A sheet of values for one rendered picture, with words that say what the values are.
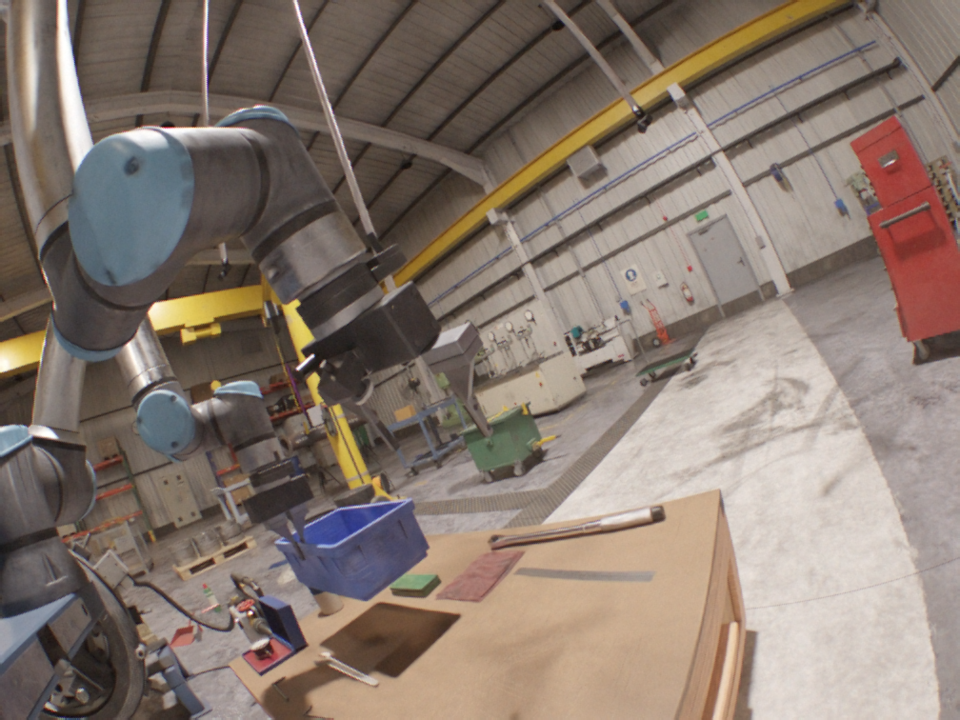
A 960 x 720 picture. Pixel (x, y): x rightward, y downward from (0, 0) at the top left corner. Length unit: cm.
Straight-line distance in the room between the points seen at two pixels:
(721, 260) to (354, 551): 962
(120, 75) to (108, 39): 93
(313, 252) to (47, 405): 70
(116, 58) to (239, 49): 251
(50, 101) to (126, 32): 824
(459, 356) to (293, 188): 19
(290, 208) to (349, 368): 14
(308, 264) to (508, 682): 59
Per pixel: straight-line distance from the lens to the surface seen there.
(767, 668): 112
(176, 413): 63
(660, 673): 56
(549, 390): 594
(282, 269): 33
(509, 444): 340
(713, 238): 990
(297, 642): 103
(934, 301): 250
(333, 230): 33
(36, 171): 43
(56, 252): 38
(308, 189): 33
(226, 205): 28
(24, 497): 74
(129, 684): 172
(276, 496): 77
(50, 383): 90
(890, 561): 133
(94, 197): 27
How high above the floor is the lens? 89
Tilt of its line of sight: 3 degrees up
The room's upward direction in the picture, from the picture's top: 23 degrees counter-clockwise
